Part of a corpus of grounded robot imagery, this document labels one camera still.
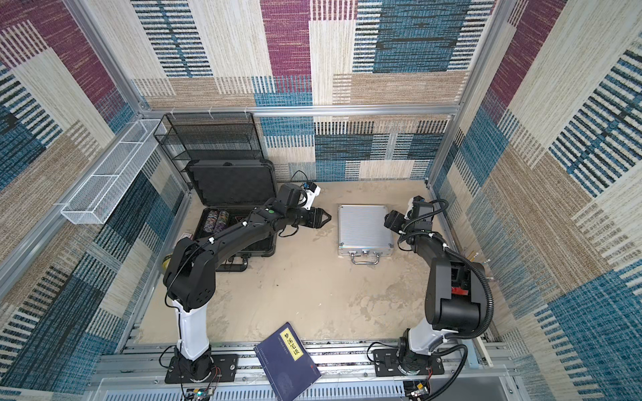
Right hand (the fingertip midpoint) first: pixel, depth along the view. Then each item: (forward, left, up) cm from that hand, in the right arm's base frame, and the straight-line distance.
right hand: (396, 223), depth 95 cm
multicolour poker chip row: (+6, +71, -5) cm, 72 cm away
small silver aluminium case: (-2, +13, -4) cm, 13 cm away
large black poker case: (+10, +64, +9) cm, 65 cm away
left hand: (-2, +26, +7) cm, 27 cm away
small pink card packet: (+1, +82, -7) cm, 83 cm away
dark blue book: (-44, +38, -9) cm, 59 cm away
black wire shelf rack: (+32, +73, +18) cm, 81 cm away
